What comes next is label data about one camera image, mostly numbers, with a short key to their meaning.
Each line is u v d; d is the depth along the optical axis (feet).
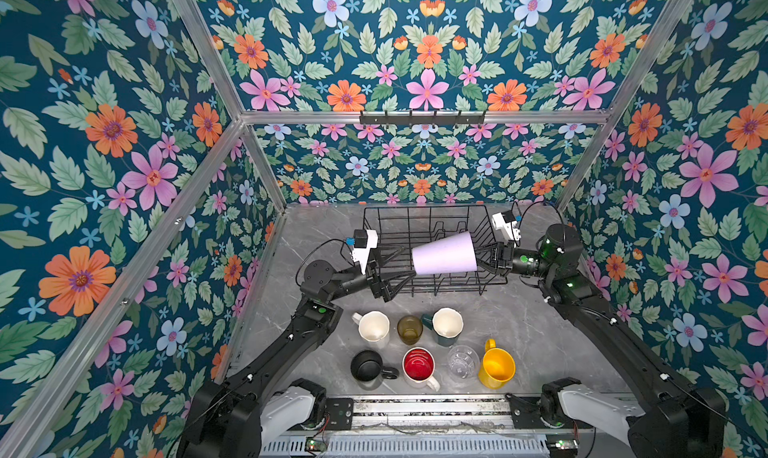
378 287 1.95
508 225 2.10
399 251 2.26
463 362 2.69
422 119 3.05
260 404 1.50
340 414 2.42
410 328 2.89
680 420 1.26
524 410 2.40
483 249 2.16
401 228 3.66
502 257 1.96
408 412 2.46
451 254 2.01
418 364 2.65
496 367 2.63
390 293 1.98
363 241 1.92
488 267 2.08
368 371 2.62
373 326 2.70
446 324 2.81
